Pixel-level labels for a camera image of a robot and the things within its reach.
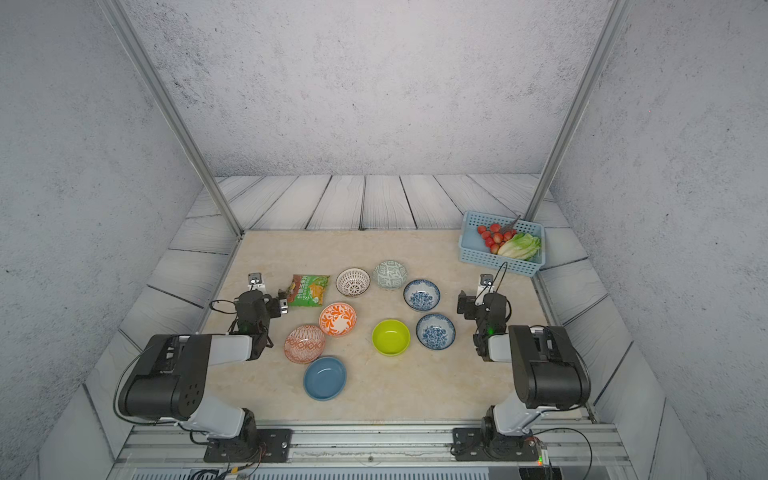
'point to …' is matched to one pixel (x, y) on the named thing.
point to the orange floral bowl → (337, 319)
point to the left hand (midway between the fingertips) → (268, 291)
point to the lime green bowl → (390, 337)
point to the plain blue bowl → (324, 378)
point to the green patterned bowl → (390, 275)
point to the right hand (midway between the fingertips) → (481, 290)
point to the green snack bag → (307, 290)
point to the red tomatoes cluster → (494, 236)
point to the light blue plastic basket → (473, 251)
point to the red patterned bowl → (304, 344)
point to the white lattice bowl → (353, 282)
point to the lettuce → (522, 246)
